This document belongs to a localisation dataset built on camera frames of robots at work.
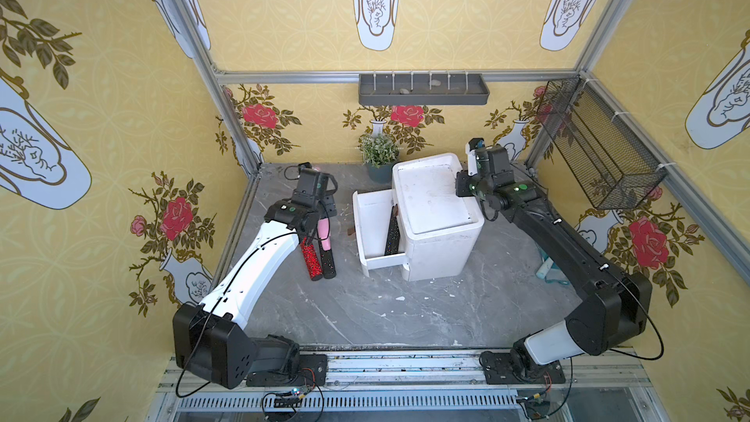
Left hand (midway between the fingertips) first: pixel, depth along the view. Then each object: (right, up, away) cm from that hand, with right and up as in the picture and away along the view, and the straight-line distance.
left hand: (321, 201), depth 82 cm
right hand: (+37, +6, +1) cm, 37 cm away
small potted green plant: (+16, +16, +21) cm, 31 cm away
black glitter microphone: (+1, -21, +8) cm, 22 cm away
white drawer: (+14, -4, +11) cm, 18 cm away
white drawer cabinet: (+32, -7, -9) cm, 34 cm away
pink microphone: (+2, -8, -5) cm, 10 cm away
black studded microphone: (+21, -11, +4) cm, 24 cm away
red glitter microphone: (-5, -19, +10) cm, 22 cm away
